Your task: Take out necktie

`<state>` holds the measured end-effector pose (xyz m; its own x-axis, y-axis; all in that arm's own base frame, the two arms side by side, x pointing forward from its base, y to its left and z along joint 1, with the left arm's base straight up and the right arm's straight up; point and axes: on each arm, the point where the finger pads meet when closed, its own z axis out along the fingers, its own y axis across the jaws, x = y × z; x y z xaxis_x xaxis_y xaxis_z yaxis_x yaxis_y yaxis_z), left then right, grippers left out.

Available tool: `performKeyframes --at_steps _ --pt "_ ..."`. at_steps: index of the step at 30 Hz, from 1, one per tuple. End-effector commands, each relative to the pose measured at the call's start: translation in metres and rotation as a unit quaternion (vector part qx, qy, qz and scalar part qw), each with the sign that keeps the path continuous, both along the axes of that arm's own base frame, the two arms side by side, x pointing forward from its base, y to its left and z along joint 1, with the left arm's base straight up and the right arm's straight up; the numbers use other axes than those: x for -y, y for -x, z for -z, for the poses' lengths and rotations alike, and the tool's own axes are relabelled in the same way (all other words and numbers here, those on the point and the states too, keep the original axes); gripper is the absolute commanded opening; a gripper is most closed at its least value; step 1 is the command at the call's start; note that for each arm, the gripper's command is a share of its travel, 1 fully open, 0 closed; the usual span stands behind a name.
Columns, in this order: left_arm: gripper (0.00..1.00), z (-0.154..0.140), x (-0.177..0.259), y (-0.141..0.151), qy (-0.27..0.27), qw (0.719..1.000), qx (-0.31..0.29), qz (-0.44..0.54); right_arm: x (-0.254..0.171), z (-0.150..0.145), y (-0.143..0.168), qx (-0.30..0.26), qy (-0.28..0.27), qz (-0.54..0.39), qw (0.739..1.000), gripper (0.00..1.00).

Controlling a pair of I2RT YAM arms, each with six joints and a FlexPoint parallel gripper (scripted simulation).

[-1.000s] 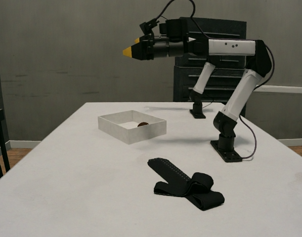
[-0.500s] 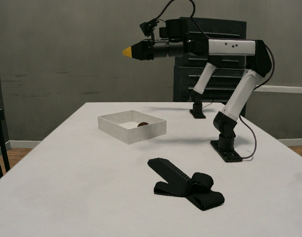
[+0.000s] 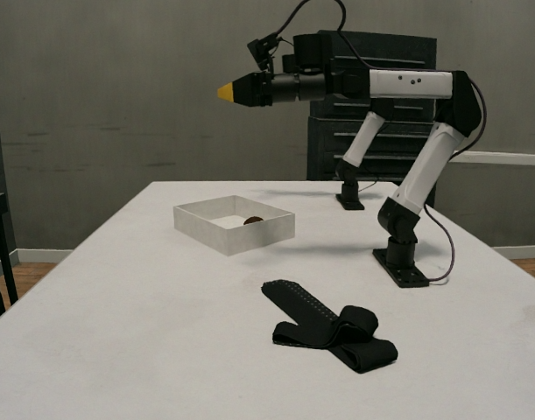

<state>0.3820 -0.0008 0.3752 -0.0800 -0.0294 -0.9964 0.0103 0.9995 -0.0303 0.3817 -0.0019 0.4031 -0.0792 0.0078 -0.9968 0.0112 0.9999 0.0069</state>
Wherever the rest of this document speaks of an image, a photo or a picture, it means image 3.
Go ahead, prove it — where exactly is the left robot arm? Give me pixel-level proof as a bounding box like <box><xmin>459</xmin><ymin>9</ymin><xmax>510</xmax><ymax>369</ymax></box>
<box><xmin>293</xmin><ymin>34</ymin><xmax>482</xmax><ymax>289</ymax></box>

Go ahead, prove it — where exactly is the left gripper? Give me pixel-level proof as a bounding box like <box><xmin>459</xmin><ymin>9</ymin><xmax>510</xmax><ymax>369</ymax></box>
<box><xmin>217</xmin><ymin>71</ymin><xmax>296</xmax><ymax>108</ymax></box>

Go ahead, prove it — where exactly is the dark brown ball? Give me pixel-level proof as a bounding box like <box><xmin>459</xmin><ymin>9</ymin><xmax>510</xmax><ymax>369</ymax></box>
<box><xmin>243</xmin><ymin>216</ymin><xmax>264</xmax><ymax>225</ymax></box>

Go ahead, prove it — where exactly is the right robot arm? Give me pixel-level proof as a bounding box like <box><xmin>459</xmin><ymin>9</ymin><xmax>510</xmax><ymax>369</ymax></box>
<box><xmin>282</xmin><ymin>54</ymin><xmax>394</xmax><ymax>210</ymax></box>

